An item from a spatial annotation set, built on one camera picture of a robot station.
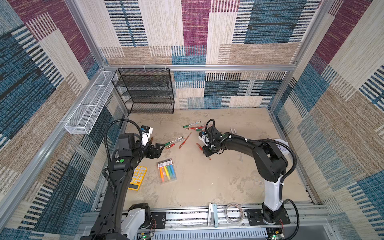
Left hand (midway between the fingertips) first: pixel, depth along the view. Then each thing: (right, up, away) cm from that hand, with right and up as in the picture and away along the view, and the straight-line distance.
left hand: (156, 141), depth 77 cm
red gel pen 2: (+21, +6, +32) cm, 38 cm away
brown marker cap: (-10, -1, +28) cm, 30 cm away
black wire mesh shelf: (-16, +33, +34) cm, 50 cm away
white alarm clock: (+75, -7, +18) cm, 77 cm away
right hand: (+26, -9, +18) cm, 33 cm away
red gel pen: (+5, -5, +25) cm, 26 cm away
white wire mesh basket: (-49, +12, +16) cm, 53 cm away
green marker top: (+18, +9, +35) cm, 40 cm away
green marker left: (+9, -1, +27) cm, 28 cm away
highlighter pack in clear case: (+3, -19, +12) cm, 23 cm away
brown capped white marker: (+48, +4, +31) cm, 57 cm away
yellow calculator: (-12, -20, +10) cm, 26 cm away
